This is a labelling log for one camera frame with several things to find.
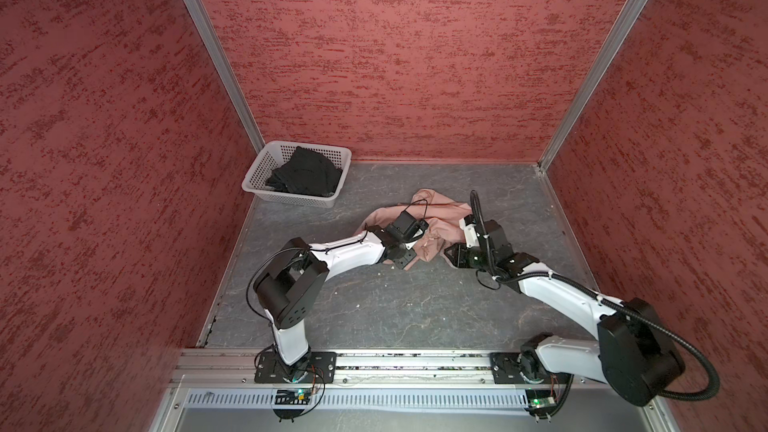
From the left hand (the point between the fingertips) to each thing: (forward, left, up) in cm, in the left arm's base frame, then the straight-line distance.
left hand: (400, 253), depth 91 cm
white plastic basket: (+40, +50, +3) cm, 64 cm away
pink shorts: (+10, -14, +5) cm, 18 cm away
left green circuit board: (-37, +26, -5) cm, 46 cm away
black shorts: (+30, +35, +4) cm, 46 cm away
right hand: (-3, -13, +4) cm, 14 cm away
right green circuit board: (-37, -34, -4) cm, 50 cm away
